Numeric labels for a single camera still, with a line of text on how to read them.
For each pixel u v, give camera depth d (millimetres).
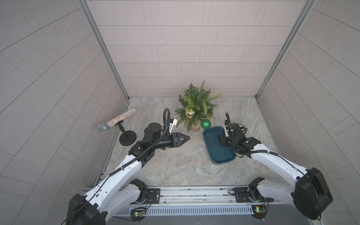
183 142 642
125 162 480
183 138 662
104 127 696
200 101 734
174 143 598
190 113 730
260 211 679
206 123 713
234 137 624
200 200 707
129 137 914
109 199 412
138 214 640
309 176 425
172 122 656
